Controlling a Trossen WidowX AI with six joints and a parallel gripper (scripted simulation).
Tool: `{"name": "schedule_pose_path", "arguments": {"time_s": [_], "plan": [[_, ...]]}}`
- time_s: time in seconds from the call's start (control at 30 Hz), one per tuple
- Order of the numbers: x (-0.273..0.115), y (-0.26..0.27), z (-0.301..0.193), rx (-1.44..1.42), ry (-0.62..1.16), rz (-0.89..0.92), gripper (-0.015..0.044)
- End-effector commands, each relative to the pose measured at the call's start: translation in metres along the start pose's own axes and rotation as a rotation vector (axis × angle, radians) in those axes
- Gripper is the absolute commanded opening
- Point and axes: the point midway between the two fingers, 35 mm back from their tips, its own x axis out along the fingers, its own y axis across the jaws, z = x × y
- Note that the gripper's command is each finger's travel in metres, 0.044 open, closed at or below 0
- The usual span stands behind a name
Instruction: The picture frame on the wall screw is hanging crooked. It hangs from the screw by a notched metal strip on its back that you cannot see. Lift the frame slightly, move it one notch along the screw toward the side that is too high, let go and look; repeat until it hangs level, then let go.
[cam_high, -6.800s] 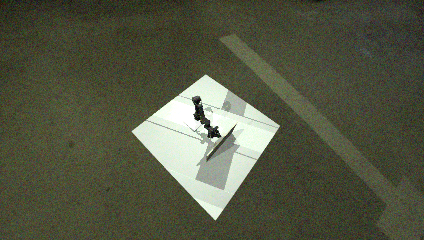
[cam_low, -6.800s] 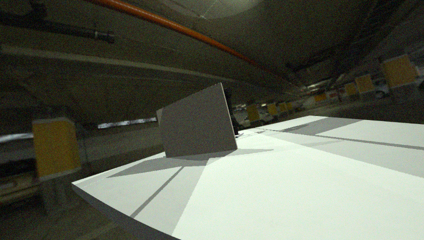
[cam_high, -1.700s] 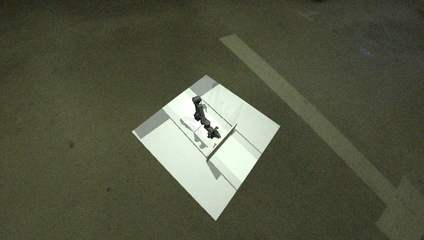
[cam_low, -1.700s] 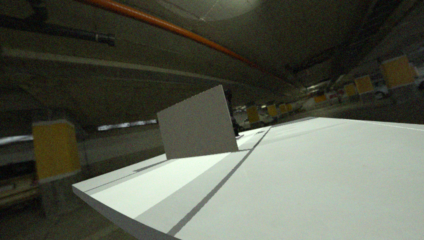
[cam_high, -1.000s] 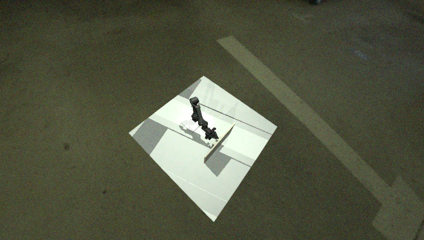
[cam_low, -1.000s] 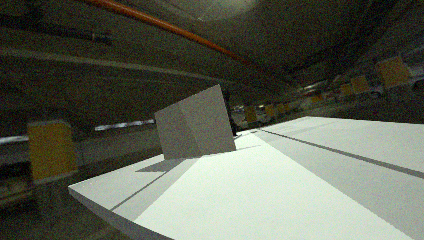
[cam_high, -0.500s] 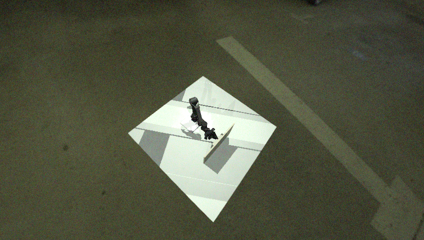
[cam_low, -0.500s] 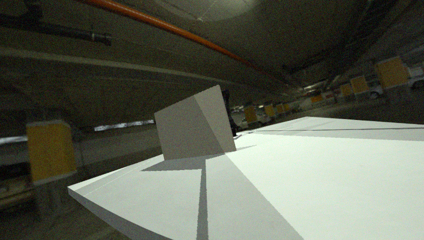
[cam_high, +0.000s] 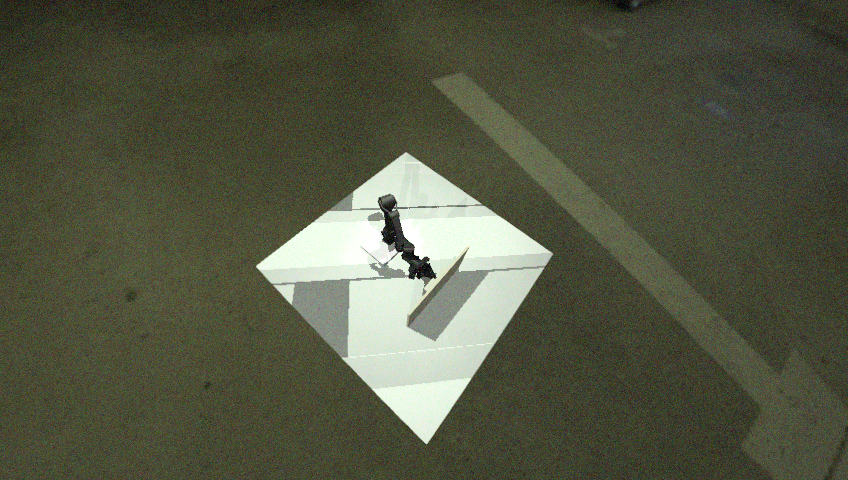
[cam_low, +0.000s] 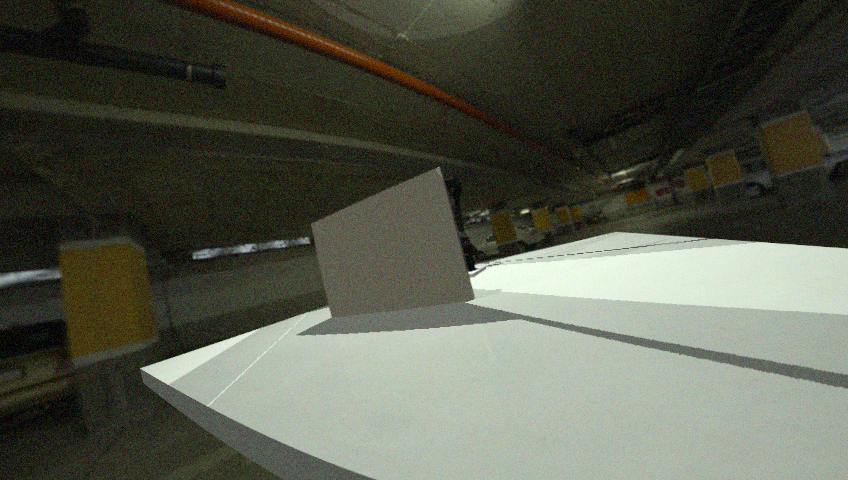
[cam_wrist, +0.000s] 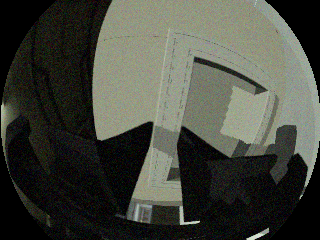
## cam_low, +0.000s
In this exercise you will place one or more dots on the grey flat square panel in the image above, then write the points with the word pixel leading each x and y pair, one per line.
pixel 396 250

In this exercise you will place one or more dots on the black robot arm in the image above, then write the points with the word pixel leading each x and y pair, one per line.
pixel 454 186

